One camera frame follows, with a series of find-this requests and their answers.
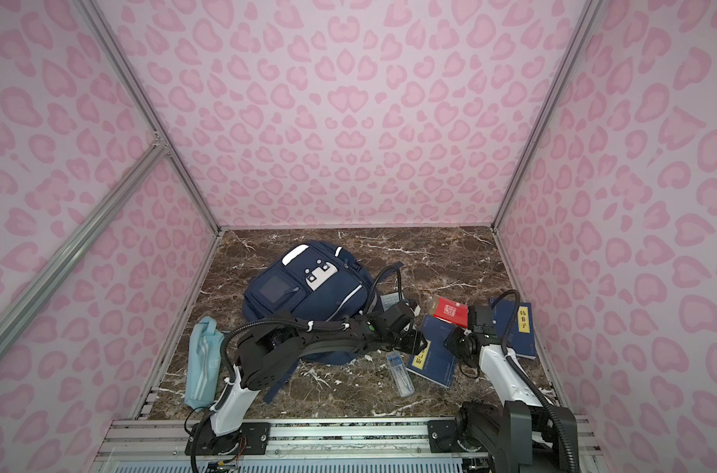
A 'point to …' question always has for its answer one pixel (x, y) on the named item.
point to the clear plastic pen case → (401, 374)
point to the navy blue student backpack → (313, 280)
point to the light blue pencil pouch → (204, 357)
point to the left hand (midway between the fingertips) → (427, 342)
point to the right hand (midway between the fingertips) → (451, 341)
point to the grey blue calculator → (388, 301)
